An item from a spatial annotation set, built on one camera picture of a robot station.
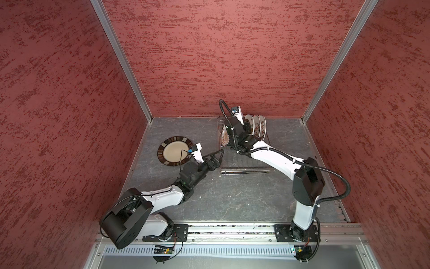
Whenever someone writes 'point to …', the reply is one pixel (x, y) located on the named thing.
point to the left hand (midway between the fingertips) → (220, 155)
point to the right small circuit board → (303, 253)
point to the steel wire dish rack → (232, 162)
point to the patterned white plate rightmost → (263, 126)
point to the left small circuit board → (161, 250)
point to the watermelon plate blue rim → (251, 121)
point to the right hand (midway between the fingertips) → (242, 121)
